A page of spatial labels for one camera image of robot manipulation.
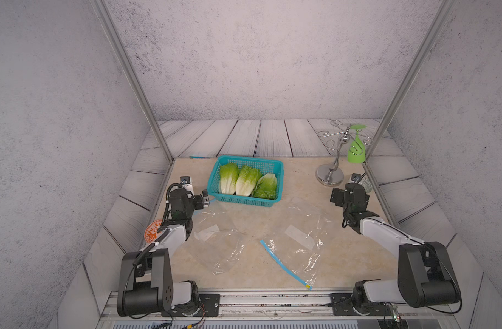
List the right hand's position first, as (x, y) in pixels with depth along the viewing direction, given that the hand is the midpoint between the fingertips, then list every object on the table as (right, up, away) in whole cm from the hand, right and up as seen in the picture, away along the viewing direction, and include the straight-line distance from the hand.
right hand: (350, 190), depth 89 cm
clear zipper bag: (-57, -23, 0) cm, 62 cm away
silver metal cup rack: (-2, +6, +22) cm, 23 cm away
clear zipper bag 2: (-23, -23, -3) cm, 33 cm away
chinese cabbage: (-54, +7, +13) cm, 56 cm away
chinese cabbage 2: (-45, +4, +12) cm, 47 cm away
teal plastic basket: (-36, +12, +29) cm, 48 cm away
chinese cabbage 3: (-36, +1, +6) cm, 36 cm away
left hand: (-66, 0, 0) cm, 66 cm away
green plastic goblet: (+1, +15, -4) cm, 16 cm away
